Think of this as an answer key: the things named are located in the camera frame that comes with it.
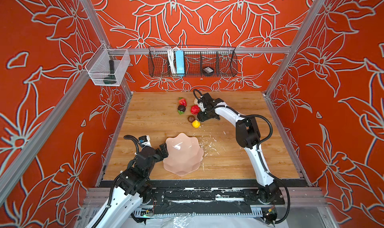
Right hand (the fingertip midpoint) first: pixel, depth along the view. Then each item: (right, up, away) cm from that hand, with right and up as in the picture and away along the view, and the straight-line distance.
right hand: (200, 116), depth 103 cm
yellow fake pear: (-4, -5, -6) cm, 8 cm away
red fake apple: (-4, +5, 0) cm, 6 cm away
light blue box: (-14, +33, -14) cm, 39 cm away
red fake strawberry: (-13, +10, +7) cm, 18 cm away
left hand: (-24, -14, -26) cm, 38 cm away
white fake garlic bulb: (-4, +10, -3) cm, 11 cm away
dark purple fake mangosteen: (-14, +5, +1) cm, 15 cm away
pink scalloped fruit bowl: (-11, -22, -16) cm, 30 cm away
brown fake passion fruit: (-7, -2, -3) cm, 8 cm away
